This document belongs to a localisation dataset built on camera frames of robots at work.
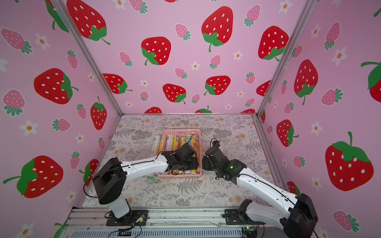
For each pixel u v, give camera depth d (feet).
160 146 3.26
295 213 1.28
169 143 3.23
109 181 1.47
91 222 2.40
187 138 3.32
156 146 3.22
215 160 1.89
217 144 2.28
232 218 2.40
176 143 3.29
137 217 2.40
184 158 2.18
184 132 3.61
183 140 3.32
